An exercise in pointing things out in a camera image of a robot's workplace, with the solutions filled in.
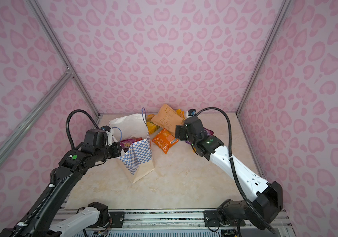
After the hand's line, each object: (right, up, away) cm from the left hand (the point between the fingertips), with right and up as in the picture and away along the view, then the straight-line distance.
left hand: (122, 144), depth 73 cm
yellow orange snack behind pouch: (+31, +19, +41) cm, 55 cm away
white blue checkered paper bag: (+6, -9, +6) cm, 12 cm away
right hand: (+29, +9, +3) cm, 31 cm away
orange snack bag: (+19, 0, +27) cm, 33 cm away
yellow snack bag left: (+10, +9, +31) cm, 34 cm away
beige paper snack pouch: (+21, +15, +34) cm, 42 cm away
